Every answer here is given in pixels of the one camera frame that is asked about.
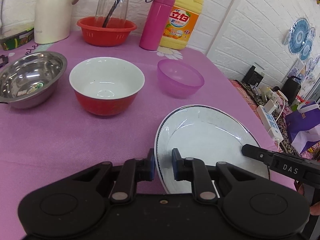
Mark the white ceramic plate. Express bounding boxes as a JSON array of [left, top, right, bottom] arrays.
[[154, 105, 270, 194]]

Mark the red white ceramic bowl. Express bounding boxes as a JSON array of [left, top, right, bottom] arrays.
[[69, 57, 145, 116]]

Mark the stainless steel bowl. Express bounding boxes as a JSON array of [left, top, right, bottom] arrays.
[[1, 51, 67, 109]]

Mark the person right hand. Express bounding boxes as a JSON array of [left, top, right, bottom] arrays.
[[295, 183, 320, 216]]

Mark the plaid blanket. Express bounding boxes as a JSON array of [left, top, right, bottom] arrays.
[[229, 80, 299, 155]]

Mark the purple paper bag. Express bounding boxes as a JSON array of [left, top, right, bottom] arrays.
[[285, 100, 320, 153]]

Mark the white power strip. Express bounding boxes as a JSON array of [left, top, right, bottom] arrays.
[[257, 105, 283, 144]]

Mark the purple floral tablecloth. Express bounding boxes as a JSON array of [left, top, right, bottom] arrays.
[[1, 31, 276, 239]]

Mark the purple plastic bowl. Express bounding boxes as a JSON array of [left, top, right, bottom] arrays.
[[157, 59, 204, 99]]

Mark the black box on bed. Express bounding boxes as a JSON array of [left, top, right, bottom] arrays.
[[242, 62, 265, 86]]

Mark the red plastic basket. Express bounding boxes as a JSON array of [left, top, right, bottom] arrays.
[[77, 17, 137, 47]]

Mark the yellow detergent bottle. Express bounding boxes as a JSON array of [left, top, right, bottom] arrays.
[[160, 0, 204, 50]]

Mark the pink thermos bottle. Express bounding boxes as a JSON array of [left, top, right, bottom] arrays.
[[139, 0, 175, 51]]

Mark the black spoon in carafe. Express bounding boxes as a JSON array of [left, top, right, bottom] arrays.
[[101, 0, 136, 28]]

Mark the glass carafe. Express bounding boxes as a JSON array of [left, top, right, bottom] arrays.
[[94, 0, 133, 28]]

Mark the instant noodle bowl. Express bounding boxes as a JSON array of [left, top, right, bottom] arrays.
[[1, 28, 34, 51]]

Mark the white thermal jug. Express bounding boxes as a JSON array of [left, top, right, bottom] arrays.
[[34, 0, 79, 44]]

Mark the blue patterned wall fan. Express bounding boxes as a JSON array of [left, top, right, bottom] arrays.
[[283, 17, 316, 61]]

